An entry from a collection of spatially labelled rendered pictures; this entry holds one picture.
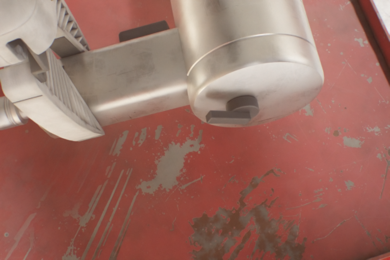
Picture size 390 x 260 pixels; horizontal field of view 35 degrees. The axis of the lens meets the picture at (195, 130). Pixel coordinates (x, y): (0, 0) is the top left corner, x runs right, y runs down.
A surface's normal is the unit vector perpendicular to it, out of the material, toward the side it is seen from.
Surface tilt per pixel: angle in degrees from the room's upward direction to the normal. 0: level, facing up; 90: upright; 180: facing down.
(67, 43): 94
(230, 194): 0
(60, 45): 94
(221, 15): 24
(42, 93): 81
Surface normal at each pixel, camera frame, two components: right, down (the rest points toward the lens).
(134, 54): -0.21, -0.38
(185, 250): 0.00, -0.33
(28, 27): 0.68, 0.61
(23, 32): 0.43, 0.79
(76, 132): 0.20, 0.95
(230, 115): 0.37, -0.45
